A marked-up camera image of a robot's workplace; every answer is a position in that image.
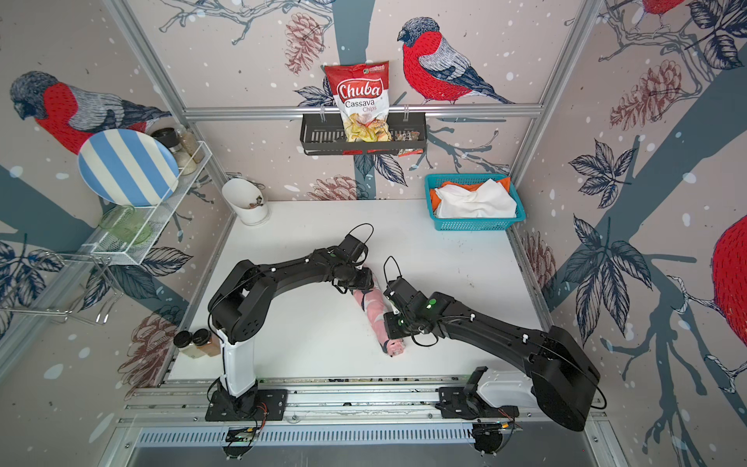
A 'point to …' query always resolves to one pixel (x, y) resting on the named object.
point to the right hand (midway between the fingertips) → (387, 326)
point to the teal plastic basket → (433, 180)
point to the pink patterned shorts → (374, 305)
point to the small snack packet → (405, 135)
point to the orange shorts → (506, 181)
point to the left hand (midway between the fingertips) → (374, 279)
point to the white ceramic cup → (241, 194)
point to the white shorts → (489, 200)
